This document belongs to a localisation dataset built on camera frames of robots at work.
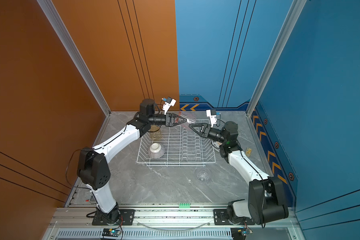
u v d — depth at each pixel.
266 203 0.42
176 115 0.70
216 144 0.69
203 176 0.87
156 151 0.91
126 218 0.74
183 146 0.93
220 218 0.72
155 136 0.97
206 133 0.66
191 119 0.72
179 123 0.71
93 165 0.49
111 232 0.71
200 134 0.67
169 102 0.71
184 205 0.77
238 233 0.70
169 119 0.68
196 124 0.70
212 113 0.70
